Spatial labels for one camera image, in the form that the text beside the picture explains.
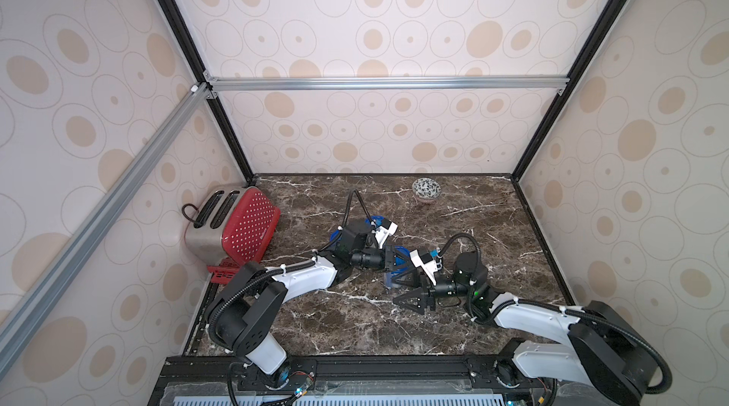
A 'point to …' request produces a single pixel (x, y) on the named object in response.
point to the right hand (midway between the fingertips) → (403, 289)
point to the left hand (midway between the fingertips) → (417, 267)
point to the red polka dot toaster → (235, 226)
